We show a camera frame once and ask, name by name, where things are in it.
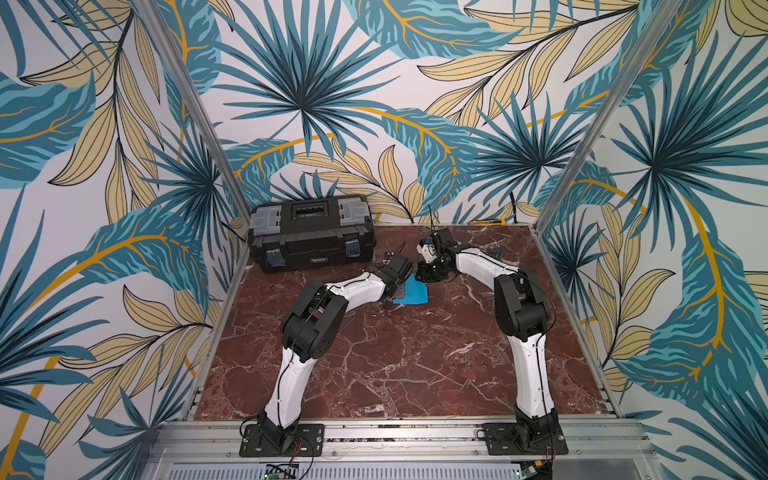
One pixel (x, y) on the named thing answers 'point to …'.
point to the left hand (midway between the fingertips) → (392, 289)
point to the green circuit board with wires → (281, 471)
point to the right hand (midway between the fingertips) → (419, 275)
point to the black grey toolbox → (311, 233)
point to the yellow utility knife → (498, 222)
